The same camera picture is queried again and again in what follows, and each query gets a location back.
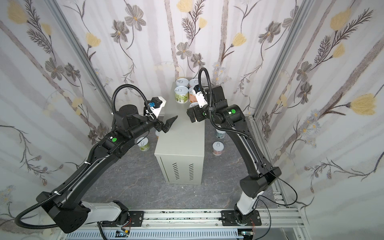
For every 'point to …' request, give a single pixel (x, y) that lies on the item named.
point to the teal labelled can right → (220, 134)
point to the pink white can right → (217, 148)
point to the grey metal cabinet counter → (181, 148)
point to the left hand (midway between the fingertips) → (165, 104)
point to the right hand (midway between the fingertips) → (196, 104)
